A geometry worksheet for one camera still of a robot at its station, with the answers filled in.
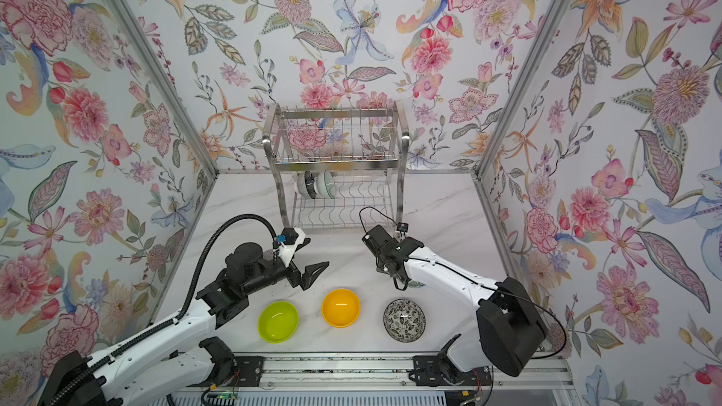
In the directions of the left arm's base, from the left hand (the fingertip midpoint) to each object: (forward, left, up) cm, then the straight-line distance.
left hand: (320, 256), depth 73 cm
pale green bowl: (+34, +1, -10) cm, 36 cm away
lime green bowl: (-11, +13, -19) cm, 26 cm away
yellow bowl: (-7, -4, -19) cm, 21 cm away
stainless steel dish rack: (+47, -2, -14) cm, 49 cm away
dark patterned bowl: (+33, +8, -9) cm, 35 cm away
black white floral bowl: (-11, -23, -20) cm, 32 cm away
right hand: (+4, -20, -13) cm, 24 cm away
